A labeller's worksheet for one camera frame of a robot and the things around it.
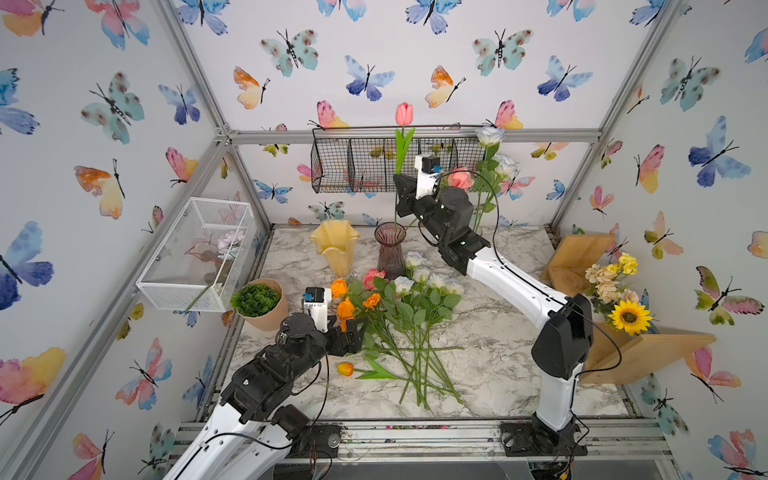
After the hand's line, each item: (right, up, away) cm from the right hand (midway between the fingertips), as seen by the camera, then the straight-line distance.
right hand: (394, 173), depth 71 cm
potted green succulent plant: (-38, -33, +15) cm, 52 cm away
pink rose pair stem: (-6, -28, +27) cm, 39 cm away
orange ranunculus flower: (-15, -37, +22) cm, 45 cm away
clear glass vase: (+31, -6, +43) cm, 53 cm away
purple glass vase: (-1, -14, +25) cm, 28 cm away
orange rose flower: (-18, -30, +27) cm, 44 cm away
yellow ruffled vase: (-18, -14, +22) cm, 32 cm away
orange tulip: (-4, -52, +11) cm, 53 cm away
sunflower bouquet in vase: (+55, -30, +5) cm, 63 cm away
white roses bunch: (+10, -31, +30) cm, 44 cm away
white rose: (+27, +2, +15) cm, 31 cm away
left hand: (-9, -34, -1) cm, 35 cm away
